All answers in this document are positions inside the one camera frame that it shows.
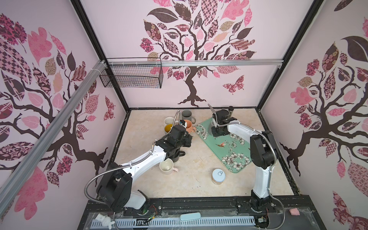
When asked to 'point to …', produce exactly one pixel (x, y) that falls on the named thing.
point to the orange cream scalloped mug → (189, 128)
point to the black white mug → (175, 159)
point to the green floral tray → (235, 152)
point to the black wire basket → (132, 77)
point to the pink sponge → (294, 212)
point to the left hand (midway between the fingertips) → (190, 138)
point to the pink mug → (166, 167)
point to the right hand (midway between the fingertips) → (216, 130)
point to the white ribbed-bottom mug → (168, 120)
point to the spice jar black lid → (231, 108)
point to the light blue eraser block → (190, 216)
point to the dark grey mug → (187, 114)
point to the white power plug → (106, 221)
